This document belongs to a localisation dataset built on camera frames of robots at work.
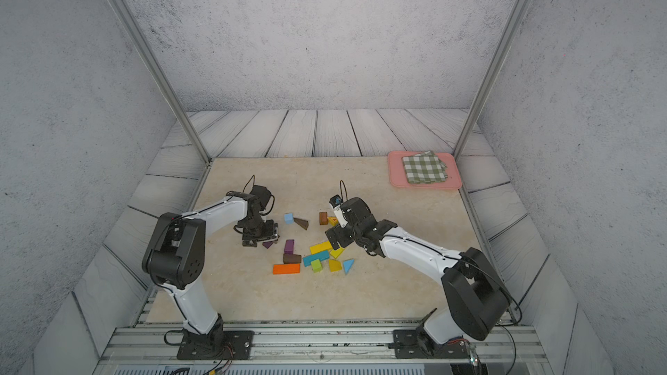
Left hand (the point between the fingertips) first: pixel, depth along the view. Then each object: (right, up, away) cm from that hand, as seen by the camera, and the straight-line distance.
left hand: (273, 241), depth 94 cm
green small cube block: (+16, -6, -7) cm, 19 cm away
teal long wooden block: (+18, -4, -4) cm, 19 cm away
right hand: (+24, +7, -8) cm, 26 cm away
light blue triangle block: (+26, -6, -6) cm, 28 cm away
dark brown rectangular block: (+7, -5, -3) cm, 10 cm away
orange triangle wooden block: (+22, +7, +4) cm, 23 cm away
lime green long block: (+23, -3, -3) cm, 23 cm away
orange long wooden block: (+6, -8, -5) cm, 11 cm away
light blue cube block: (+4, +8, +5) cm, 10 cm away
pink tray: (+49, +24, +23) cm, 59 cm away
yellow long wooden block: (+17, -2, -2) cm, 17 cm away
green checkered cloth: (+61, +27, +22) cm, 70 cm away
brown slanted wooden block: (+9, +6, +5) cm, 12 cm away
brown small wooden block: (+18, +7, +6) cm, 20 cm away
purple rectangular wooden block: (+6, -2, 0) cm, 6 cm away
